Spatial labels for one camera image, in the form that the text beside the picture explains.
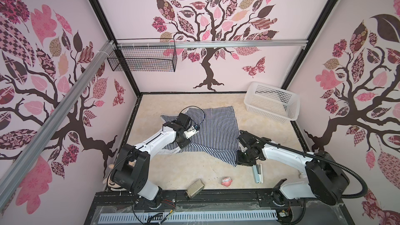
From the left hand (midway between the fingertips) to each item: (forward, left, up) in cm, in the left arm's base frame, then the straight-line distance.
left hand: (182, 142), depth 88 cm
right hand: (-10, -31, -4) cm, 33 cm away
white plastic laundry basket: (+34, -64, -4) cm, 72 cm away
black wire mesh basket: (+45, +24, +29) cm, 59 cm away
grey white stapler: (-16, -41, -3) cm, 44 cm away
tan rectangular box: (-24, -8, -1) cm, 25 cm away
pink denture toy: (-21, -24, -1) cm, 32 cm away
